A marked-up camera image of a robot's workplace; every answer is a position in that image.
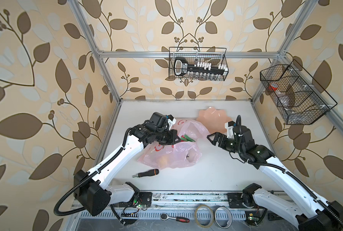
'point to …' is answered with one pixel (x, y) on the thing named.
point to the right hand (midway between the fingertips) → (213, 140)
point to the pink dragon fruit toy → (185, 138)
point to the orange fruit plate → (214, 120)
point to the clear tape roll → (212, 218)
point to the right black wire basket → (300, 99)
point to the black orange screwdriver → (152, 172)
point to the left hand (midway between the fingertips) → (182, 139)
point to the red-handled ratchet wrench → (164, 216)
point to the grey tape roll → (230, 218)
